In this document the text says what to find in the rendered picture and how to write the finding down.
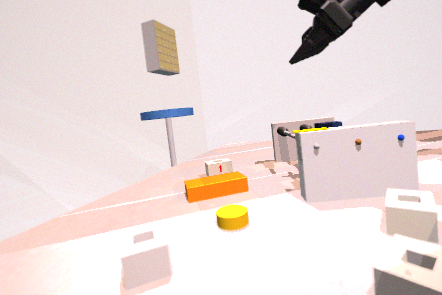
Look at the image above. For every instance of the orange rectangular block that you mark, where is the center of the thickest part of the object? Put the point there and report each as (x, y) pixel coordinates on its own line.
(215, 186)

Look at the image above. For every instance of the yellow short cylinder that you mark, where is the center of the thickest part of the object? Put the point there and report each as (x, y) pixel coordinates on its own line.
(232, 217)

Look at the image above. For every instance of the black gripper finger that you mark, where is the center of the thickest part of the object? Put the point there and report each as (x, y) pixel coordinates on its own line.
(296, 59)
(321, 34)

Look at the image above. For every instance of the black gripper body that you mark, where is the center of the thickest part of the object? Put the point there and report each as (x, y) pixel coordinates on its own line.
(340, 14)

